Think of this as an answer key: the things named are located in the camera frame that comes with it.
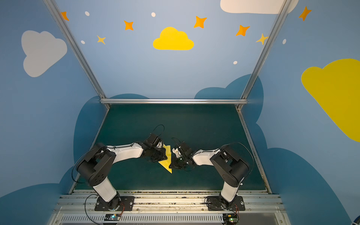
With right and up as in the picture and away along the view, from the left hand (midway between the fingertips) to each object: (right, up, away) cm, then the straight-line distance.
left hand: (168, 158), depth 90 cm
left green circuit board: (-28, -26, -18) cm, 42 cm away
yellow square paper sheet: (-2, -3, +1) cm, 4 cm away
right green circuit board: (+33, -26, -18) cm, 46 cm away
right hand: (0, -4, -2) cm, 5 cm away
